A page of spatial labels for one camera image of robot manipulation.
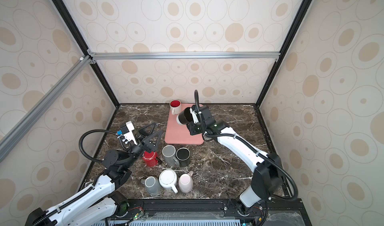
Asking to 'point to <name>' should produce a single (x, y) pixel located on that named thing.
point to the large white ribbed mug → (168, 179)
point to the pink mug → (186, 182)
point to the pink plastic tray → (179, 134)
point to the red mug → (150, 159)
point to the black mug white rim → (183, 155)
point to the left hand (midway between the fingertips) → (160, 129)
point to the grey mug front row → (152, 185)
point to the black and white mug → (185, 116)
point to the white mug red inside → (175, 105)
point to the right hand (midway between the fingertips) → (190, 125)
